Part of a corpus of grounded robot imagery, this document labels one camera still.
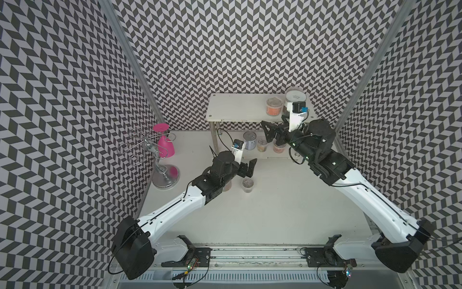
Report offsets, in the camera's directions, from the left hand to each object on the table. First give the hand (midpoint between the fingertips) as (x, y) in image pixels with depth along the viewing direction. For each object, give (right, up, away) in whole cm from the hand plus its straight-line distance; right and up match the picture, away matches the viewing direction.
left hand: (246, 157), depth 76 cm
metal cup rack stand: (-44, -12, +21) cm, 50 cm away
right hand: (+9, +13, -12) cm, 20 cm away
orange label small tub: (+9, +6, +20) cm, 22 cm away
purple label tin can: (+3, +8, +20) cm, 21 cm away
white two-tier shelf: (+2, +22, +7) cm, 23 cm away
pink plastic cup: (-42, +4, +17) cm, 45 cm away
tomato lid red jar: (-9, -17, +17) cm, 25 cm away
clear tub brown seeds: (+1, -15, +13) cm, 19 cm away
